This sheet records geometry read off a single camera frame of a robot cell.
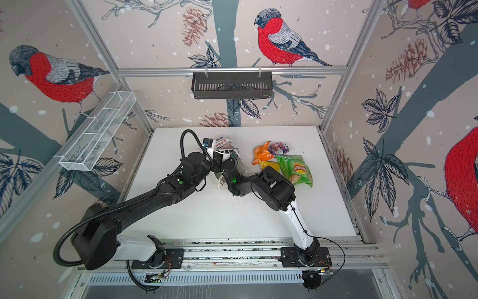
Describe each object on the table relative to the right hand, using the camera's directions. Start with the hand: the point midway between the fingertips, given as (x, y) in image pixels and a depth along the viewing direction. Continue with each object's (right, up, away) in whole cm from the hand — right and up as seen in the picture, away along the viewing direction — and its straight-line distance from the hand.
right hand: (219, 153), depth 98 cm
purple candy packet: (+33, +2, +4) cm, 33 cm away
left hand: (+4, +3, -18) cm, 19 cm away
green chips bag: (+39, -8, -6) cm, 41 cm away
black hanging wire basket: (+7, +38, +7) cm, 40 cm away
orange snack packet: (+23, 0, +2) cm, 24 cm away
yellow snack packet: (+25, -6, 0) cm, 25 cm away
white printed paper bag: (+2, +5, -3) cm, 6 cm away
